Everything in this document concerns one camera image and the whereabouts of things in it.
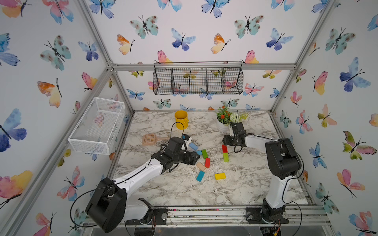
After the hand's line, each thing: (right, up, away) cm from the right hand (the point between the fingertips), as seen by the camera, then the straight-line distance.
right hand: (228, 138), depth 101 cm
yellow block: (-8, -21, -15) cm, 27 cm away
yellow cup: (-32, +13, +1) cm, 34 cm away
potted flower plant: (-3, +14, -5) cm, 15 cm away
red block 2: (-15, -15, -8) cm, 22 cm away
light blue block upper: (-24, -5, -2) cm, 24 cm away
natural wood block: (-19, -16, -10) cm, 27 cm away
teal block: (-19, -21, -14) cm, 32 cm away
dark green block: (-16, -10, -5) cm, 19 cm away
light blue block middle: (-20, -9, -5) cm, 22 cm away
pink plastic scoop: (-53, -1, 0) cm, 53 cm away
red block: (-3, -7, -2) cm, 8 cm away
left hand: (-22, -7, -18) cm, 30 cm away
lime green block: (-3, -11, -6) cm, 13 cm away
